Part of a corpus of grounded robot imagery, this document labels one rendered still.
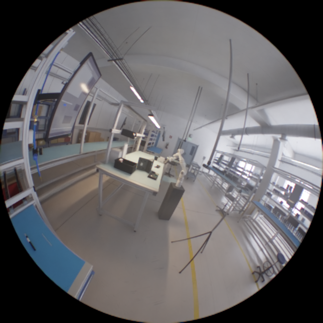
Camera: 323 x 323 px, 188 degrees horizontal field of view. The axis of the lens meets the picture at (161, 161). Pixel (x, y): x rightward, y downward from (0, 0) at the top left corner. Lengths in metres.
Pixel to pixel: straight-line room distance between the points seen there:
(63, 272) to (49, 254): 0.13
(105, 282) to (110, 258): 0.40
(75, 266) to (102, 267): 0.95
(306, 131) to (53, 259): 4.02
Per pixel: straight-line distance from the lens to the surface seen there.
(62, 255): 0.74
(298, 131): 3.42
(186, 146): 8.33
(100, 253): 1.68
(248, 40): 2.40
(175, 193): 1.84
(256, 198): 4.51
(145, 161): 1.57
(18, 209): 1.05
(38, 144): 4.00
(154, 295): 1.65
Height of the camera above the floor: 1.59
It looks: 13 degrees down
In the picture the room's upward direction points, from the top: 19 degrees clockwise
